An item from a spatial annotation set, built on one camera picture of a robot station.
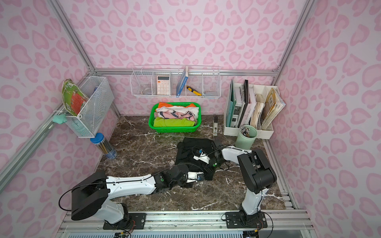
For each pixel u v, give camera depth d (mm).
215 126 1090
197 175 691
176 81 996
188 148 985
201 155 811
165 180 619
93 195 427
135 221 727
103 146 858
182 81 879
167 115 1058
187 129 1058
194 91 977
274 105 905
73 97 732
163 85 951
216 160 783
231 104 861
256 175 482
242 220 652
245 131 881
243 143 906
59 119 621
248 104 845
